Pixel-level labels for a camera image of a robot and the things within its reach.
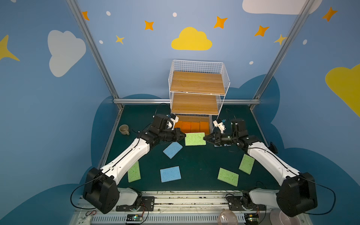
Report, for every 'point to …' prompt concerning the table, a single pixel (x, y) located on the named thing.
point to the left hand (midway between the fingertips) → (185, 134)
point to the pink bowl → (277, 217)
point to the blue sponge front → (170, 174)
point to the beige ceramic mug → (123, 129)
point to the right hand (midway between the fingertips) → (206, 138)
